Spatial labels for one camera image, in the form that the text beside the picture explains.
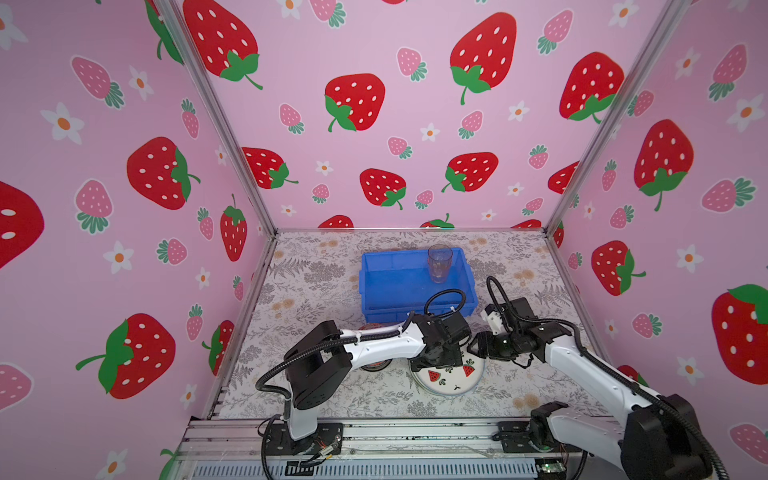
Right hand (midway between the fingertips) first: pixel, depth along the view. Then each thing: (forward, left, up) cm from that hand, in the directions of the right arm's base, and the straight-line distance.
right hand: (473, 348), depth 83 cm
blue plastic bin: (+25, +26, -8) cm, 37 cm away
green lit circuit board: (-25, -19, -7) cm, 32 cm away
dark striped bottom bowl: (-9, +25, +3) cm, 27 cm away
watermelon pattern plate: (-8, +5, -4) cm, 10 cm away
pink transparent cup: (+32, +11, 0) cm, 33 cm away
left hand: (-5, +6, -1) cm, 8 cm away
